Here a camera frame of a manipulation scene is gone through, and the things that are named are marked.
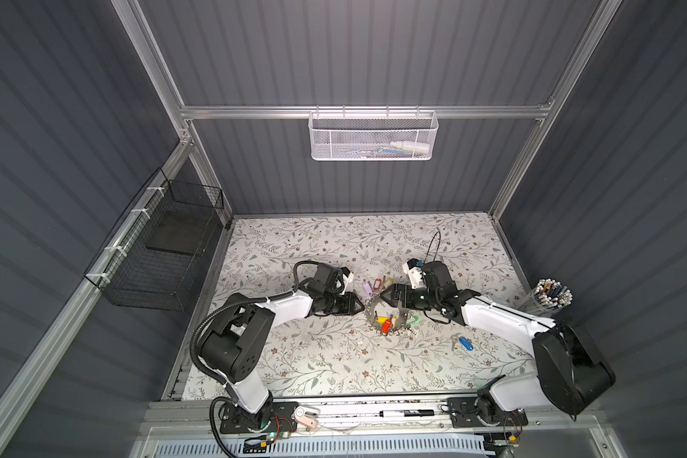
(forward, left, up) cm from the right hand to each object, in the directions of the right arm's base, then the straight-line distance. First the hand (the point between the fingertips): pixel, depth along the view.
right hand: (394, 298), depth 87 cm
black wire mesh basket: (+2, +65, +22) cm, 68 cm away
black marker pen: (-30, -1, -8) cm, 31 cm away
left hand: (-1, +10, -4) cm, 11 cm away
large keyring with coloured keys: (-5, +1, -7) cm, 9 cm away
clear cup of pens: (-4, -41, +8) cm, 42 cm away
